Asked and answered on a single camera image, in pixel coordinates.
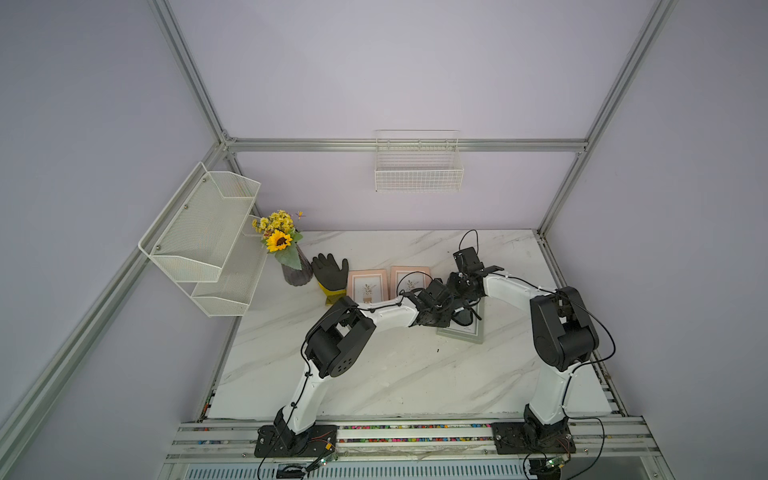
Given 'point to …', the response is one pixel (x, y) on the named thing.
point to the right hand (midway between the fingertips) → (454, 291)
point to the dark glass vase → (297, 277)
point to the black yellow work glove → (330, 278)
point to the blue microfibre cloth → (464, 317)
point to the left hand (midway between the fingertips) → (445, 322)
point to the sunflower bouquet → (280, 237)
